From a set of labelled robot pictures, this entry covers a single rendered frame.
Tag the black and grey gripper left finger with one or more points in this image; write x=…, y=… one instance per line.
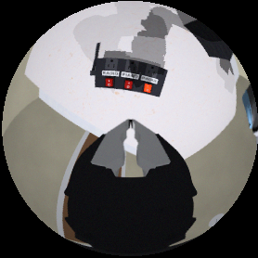
x=106, y=152

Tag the black power strip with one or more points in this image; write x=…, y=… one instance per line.
x=127, y=74

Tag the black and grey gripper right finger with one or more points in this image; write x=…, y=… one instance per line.
x=153, y=151

